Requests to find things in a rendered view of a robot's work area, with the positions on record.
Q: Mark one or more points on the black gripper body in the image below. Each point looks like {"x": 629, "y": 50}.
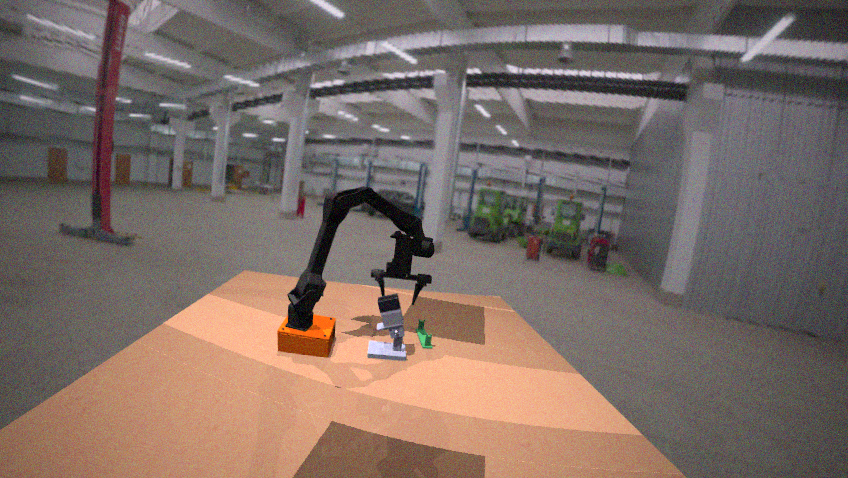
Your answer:
{"x": 402, "y": 265}

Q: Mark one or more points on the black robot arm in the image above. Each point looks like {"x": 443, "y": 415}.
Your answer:
{"x": 337, "y": 205}

